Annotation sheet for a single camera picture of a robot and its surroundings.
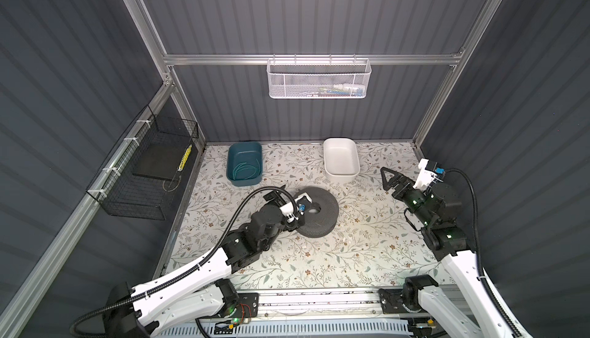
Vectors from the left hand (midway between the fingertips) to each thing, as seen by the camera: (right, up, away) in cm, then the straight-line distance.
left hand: (289, 195), depth 72 cm
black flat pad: (-43, +11, +2) cm, 44 cm away
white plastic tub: (+24, +12, +42) cm, 50 cm away
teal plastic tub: (-28, +16, +43) cm, 53 cm away
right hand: (+32, +7, -2) cm, 33 cm away
